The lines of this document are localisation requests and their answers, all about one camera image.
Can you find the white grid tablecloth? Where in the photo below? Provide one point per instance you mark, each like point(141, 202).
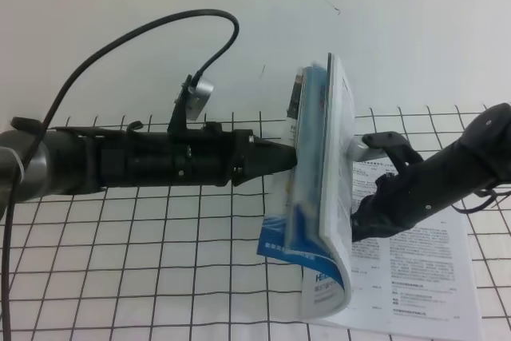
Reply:
point(181, 264)

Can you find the white catalogue book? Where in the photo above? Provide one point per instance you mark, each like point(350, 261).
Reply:
point(416, 283)

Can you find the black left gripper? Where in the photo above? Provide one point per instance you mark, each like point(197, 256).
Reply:
point(206, 156)

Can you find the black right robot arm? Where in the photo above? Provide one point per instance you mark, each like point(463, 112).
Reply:
point(488, 138)

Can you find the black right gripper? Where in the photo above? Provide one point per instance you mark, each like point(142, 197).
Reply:
point(419, 189)

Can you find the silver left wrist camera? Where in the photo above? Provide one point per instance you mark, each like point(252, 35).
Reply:
point(192, 99)

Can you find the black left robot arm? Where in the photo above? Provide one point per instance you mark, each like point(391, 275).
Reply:
point(58, 165)

